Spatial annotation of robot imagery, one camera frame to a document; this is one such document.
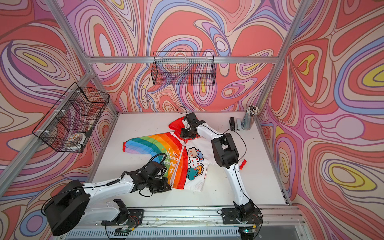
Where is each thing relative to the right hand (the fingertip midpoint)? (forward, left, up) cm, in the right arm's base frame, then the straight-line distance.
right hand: (183, 138), depth 103 cm
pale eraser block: (+9, -41, +2) cm, 42 cm away
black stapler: (+10, -36, +2) cm, 38 cm away
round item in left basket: (-16, +50, +26) cm, 59 cm away
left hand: (-35, +5, 0) cm, 35 cm away
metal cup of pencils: (+8, -46, +16) cm, 50 cm away
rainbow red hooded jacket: (-16, -3, -1) cm, 17 cm away
